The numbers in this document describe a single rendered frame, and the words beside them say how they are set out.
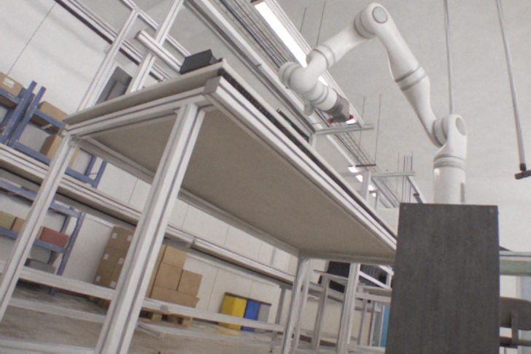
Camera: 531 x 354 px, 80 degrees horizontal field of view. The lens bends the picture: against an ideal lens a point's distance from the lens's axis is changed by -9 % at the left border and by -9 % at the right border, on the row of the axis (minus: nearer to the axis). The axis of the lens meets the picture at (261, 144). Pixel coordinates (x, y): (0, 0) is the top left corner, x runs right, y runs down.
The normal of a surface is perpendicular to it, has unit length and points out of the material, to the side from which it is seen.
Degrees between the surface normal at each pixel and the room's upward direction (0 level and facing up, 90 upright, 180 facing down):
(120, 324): 90
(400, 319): 90
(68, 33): 90
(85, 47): 90
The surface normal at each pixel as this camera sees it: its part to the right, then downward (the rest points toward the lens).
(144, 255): 0.80, -0.09
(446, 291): -0.47, -0.48
